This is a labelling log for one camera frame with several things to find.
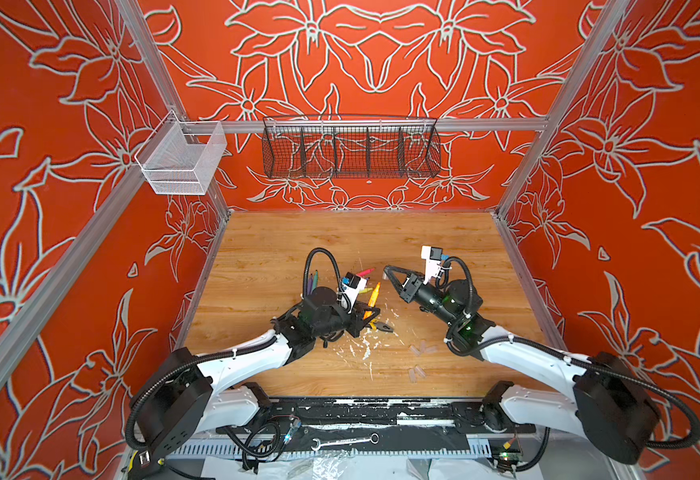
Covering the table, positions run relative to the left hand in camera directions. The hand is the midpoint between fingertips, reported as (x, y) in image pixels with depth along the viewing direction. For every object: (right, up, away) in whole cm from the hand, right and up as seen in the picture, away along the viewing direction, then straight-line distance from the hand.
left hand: (378, 309), depth 75 cm
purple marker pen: (-20, +3, +22) cm, 30 cm away
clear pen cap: (+11, -13, +8) cm, 19 cm away
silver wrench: (-1, -30, -6) cm, 30 cm away
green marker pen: (-19, +4, +22) cm, 29 cm away
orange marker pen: (-3, -1, -1) cm, 3 cm away
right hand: (0, +10, -4) cm, 11 cm away
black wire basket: (-7, +49, +23) cm, 55 cm away
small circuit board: (+30, -33, -7) cm, 45 cm away
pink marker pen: (-1, +7, +25) cm, 26 cm away
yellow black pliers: (+2, -8, +12) cm, 14 cm away
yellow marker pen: (-2, +2, -1) cm, 3 cm away
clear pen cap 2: (+10, -19, +4) cm, 22 cm away
